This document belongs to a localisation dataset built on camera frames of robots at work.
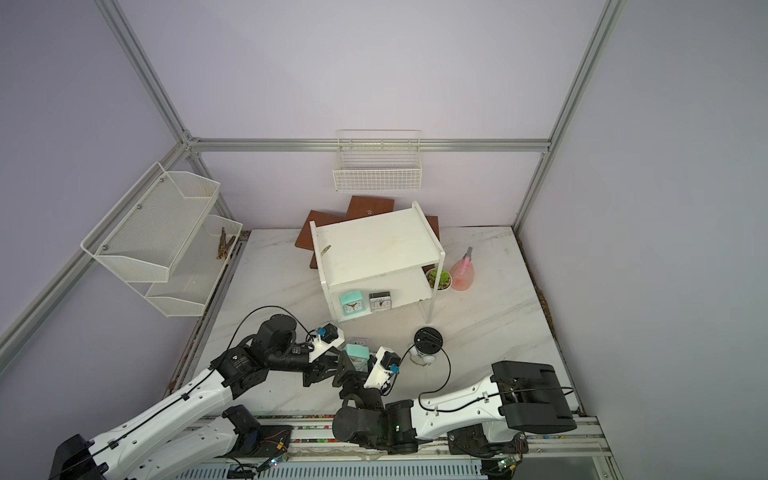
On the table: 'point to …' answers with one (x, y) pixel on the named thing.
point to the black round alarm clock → (428, 340)
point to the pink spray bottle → (462, 272)
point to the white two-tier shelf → (382, 251)
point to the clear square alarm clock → (380, 302)
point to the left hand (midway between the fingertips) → (341, 364)
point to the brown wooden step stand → (358, 206)
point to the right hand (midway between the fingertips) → (352, 359)
